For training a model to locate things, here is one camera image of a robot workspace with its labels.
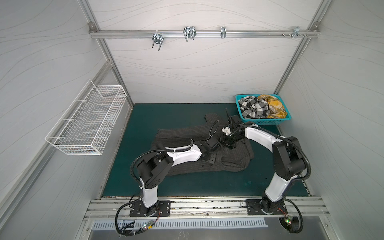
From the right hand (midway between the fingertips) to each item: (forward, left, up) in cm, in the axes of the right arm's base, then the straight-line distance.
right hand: (220, 142), depth 90 cm
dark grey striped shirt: (-6, -12, -7) cm, 15 cm away
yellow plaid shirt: (+28, -41, +2) cm, 49 cm away
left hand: (-7, +4, -4) cm, 9 cm away
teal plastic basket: (+19, -31, -1) cm, 36 cm away
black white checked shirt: (+30, -25, +1) cm, 39 cm away
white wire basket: (-9, +65, +25) cm, 71 cm away
